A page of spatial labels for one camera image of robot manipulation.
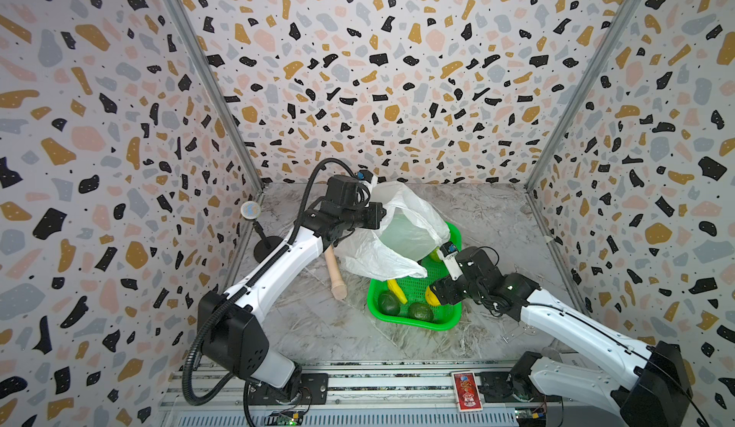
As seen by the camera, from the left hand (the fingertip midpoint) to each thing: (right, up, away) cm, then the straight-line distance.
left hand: (389, 210), depth 78 cm
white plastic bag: (+8, -7, +17) cm, 20 cm away
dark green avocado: (0, -27, +5) cm, 28 cm away
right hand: (+15, -20, +3) cm, 25 cm away
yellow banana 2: (+12, -24, 0) cm, 27 cm away
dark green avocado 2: (+9, -29, +4) cm, 31 cm away
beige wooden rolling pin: (-16, -24, +11) cm, 31 cm away
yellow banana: (+1, -23, +12) cm, 26 cm away
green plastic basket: (+17, -32, +8) cm, 38 cm away
